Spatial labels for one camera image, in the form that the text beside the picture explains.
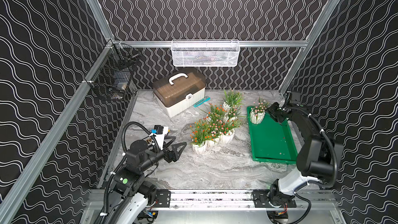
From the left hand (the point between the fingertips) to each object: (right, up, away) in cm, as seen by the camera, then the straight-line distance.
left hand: (180, 139), depth 66 cm
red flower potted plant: (+18, +11, +24) cm, 32 cm away
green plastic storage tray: (+51, -7, +26) cm, 58 cm away
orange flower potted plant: (+8, -2, +14) cm, 17 cm away
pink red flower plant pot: (+19, +1, +16) cm, 25 cm away
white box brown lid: (-5, +23, +27) cm, 36 cm away
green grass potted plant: (+29, +20, +33) cm, 48 cm away
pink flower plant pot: (+28, +10, +25) cm, 39 cm away
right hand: (+49, +11, +26) cm, 56 cm away
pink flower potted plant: (+42, +11, +25) cm, 50 cm away
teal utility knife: (+13, +19, +48) cm, 53 cm away
